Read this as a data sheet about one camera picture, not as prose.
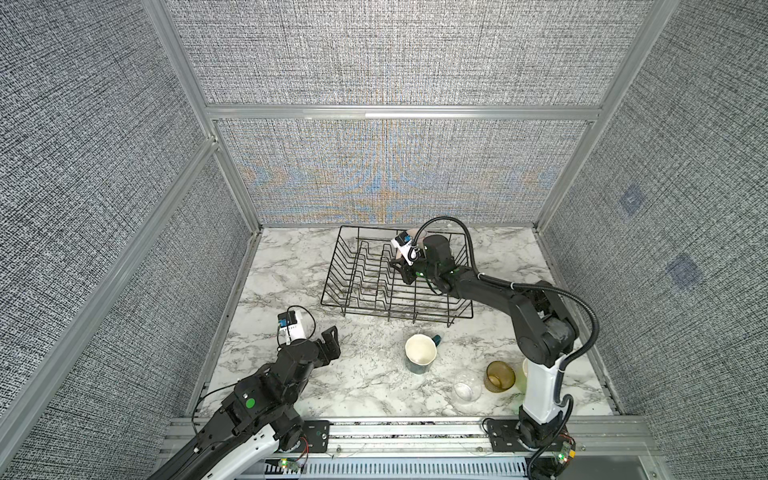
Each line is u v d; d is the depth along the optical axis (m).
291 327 0.63
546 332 0.51
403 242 0.81
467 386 0.81
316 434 0.73
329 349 0.67
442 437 0.75
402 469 0.70
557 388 0.57
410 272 0.83
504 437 0.73
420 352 0.84
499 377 0.82
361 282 0.98
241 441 0.50
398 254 0.86
